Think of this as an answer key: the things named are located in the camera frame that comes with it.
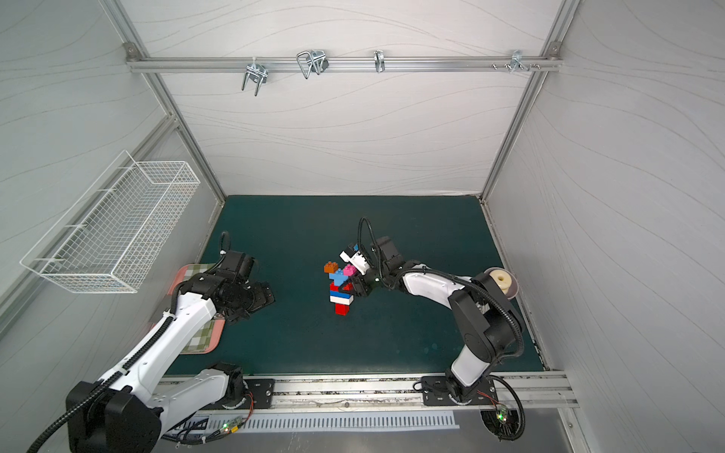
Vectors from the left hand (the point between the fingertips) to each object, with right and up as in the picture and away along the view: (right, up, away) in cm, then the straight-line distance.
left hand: (263, 304), depth 80 cm
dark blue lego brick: (+22, +2, +2) cm, 22 cm away
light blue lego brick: (+22, +8, +1) cm, 23 cm away
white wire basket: (-33, +20, -12) cm, 40 cm away
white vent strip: (+25, -27, -10) cm, 38 cm away
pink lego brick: (+25, +10, -1) cm, 27 cm away
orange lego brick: (+19, +10, +2) cm, 22 cm away
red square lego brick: (+22, -3, +5) cm, 23 cm away
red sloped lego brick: (+20, +4, +2) cm, 21 cm away
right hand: (+23, +5, +5) cm, 23 cm away
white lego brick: (+22, 0, +3) cm, 23 cm away
